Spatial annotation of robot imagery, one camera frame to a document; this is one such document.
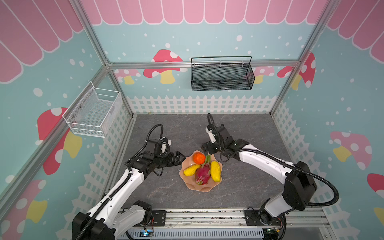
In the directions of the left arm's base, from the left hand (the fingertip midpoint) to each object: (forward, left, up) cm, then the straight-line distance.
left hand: (178, 161), depth 79 cm
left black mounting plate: (-24, +8, -14) cm, 29 cm away
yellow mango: (-1, -6, -8) cm, 11 cm away
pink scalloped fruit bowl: (-6, -6, -11) cm, 14 cm away
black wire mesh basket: (+49, -25, +20) cm, 58 cm away
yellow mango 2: (-1, -20, -6) cm, 21 cm away
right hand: (+11, -16, +1) cm, 19 cm away
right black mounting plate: (-23, -38, -13) cm, 47 cm away
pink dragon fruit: (-4, -13, -7) cm, 15 cm away
